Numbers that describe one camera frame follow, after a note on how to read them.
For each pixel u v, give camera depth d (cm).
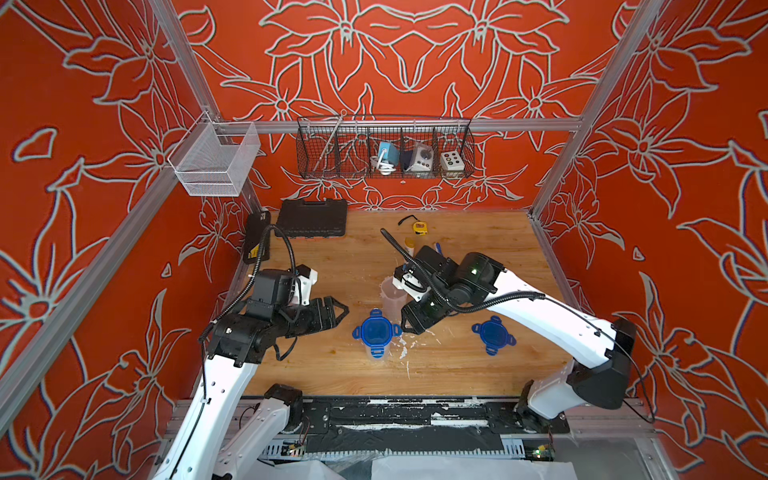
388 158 85
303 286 62
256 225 118
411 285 57
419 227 113
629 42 74
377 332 74
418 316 58
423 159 90
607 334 41
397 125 92
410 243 105
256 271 50
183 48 76
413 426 73
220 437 42
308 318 58
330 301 60
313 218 112
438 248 107
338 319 62
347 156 104
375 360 82
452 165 93
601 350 40
